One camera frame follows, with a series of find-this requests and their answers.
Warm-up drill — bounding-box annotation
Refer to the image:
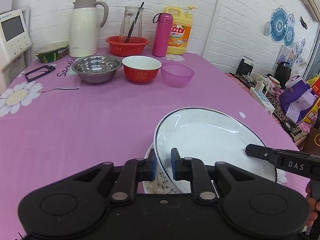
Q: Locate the white floral plate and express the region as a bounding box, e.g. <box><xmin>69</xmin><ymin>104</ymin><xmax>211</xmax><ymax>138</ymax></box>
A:
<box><xmin>143</xmin><ymin>157</ymin><xmax>191</xmax><ymax>194</ymax></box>

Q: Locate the white blue-rimmed plate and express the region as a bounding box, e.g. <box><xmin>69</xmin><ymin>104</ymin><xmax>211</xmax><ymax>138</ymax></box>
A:
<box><xmin>153</xmin><ymin>107</ymin><xmax>278</xmax><ymax>193</ymax></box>

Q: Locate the purple plastic bowl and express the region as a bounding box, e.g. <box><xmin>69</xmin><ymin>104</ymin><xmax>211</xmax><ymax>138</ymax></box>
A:
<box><xmin>161</xmin><ymin>62</ymin><xmax>194</xmax><ymax>88</ymax></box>

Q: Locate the red and white bowl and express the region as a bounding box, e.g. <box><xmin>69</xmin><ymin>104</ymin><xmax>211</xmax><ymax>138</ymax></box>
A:
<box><xmin>122</xmin><ymin>55</ymin><xmax>162</xmax><ymax>84</ymax></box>

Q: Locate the stainless steel bowl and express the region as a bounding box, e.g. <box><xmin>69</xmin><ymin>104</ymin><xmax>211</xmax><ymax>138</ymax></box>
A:
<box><xmin>72</xmin><ymin>55</ymin><xmax>123</xmax><ymax>85</ymax></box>

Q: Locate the person's right hand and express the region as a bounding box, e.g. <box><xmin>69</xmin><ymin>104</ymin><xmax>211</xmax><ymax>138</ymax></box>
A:
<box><xmin>305</xmin><ymin>182</ymin><xmax>319</xmax><ymax>227</ymax></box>

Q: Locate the plaid cloth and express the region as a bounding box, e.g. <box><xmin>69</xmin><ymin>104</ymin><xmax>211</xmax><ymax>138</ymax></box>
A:
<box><xmin>226</xmin><ymin>72</ymin><xmax>311</xmax><ymax>145</ymax></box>

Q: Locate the white power strip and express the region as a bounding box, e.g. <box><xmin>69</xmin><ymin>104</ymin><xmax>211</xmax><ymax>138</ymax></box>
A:
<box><xmin>249</xmin><ymin>87</ymin><xmax>275</xmax><ymax>115</ymax></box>

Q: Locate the purple shopping bag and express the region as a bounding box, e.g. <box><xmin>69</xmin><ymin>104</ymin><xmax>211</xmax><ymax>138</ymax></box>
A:
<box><xmin>279</xmin><ymin>75</ymin><xmax>315</xmax><ymax>123</ymax></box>

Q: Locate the white charger plug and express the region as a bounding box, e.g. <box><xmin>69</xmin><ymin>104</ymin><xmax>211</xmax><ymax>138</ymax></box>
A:
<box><xmin>255</xmin><ymin>76</ymin><xmax>270</xmax><ymax>92</ymax></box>

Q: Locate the black speaker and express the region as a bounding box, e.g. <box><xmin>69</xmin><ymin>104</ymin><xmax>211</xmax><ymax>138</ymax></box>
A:
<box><xmin>274</xmin><ymin>61</ymin><xmax>291</xmax><ymax>89</ymax></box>

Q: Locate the yellow red bag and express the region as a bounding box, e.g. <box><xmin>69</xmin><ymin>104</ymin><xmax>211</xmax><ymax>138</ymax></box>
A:
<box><xmin>303</xmin><ymin>74</ymin><xmax>320</xmax><ymax>124</ymax></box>

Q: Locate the black phone stand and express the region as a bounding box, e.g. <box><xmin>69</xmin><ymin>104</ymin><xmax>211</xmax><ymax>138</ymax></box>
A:
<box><xmin>236</xmin><ymin>59</ymin><xmax>253</xmax><ymax>75</ymax></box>

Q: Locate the purple floral tablecloth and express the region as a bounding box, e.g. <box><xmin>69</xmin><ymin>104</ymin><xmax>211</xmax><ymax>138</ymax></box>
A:
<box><xmin>1</xmin><ymin>53</ymin><xmax>296</xmax><ymax>239</ymax></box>

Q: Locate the red plastic basket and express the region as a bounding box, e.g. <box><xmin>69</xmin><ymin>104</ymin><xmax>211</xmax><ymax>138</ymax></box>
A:
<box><xmin>106</xmin><ymin>36</ymin><xmax>149</xmax><ymax>57</ymax></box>

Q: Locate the pink thermos bottle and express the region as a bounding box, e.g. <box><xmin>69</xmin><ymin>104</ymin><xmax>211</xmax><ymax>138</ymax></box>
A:
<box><xmin>152</xmin><ymin>13</ymin><xmax>173</xmax><ymax>57</ymax></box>

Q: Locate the instant noodle bowl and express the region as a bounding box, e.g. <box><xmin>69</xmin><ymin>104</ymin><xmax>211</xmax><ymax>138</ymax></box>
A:
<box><xmin>34</xmin><ymin>42</ymin><xmax>68</xmax><ymax>63</ymax></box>

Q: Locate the yellow dish soap bottle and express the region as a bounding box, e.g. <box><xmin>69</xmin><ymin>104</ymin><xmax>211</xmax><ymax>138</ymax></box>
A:
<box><xmin>164</xmin><ymin>6</ymin><xmax>197</xmax><ymax>55</ymax></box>

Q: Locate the black stirring stick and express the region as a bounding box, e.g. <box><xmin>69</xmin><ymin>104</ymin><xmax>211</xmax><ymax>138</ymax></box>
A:
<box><xmin>124</xmin><ymin>1</ymin><xmax>145</xmax><ymax>43</ymax></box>

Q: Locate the white thermos jug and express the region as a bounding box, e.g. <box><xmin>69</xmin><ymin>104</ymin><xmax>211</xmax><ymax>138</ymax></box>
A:
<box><xmin>68</xmin><ymin>0</ymin><xmax>108</xmax><ymax>58</ymax></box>

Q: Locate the glass pitcher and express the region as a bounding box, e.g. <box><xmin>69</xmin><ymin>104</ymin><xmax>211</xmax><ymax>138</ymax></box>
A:
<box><xmin>119</xmin><ymin>6</ymin><xmax>146</xmax><ymax>43</ymax></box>

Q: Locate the white water dispenser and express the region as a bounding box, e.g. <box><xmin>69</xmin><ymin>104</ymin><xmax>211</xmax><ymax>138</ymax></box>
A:
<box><xmin>1</xmin><ymin>7</ymin><xmax>31</xmax><ymax>92</ymax></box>

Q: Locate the blue wall decoration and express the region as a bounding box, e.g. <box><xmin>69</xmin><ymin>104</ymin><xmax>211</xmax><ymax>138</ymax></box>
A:
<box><xmin>264</xmin><ymin>8</ymin><xmax>306</xmax><ymax>55</ymax></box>

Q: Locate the black rectangular frame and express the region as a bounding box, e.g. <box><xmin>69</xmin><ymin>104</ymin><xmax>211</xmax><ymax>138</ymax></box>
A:
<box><xmin>24</xmin><ymin>65</ymin><xmax>56</xmax><ymax>82</ymax></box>

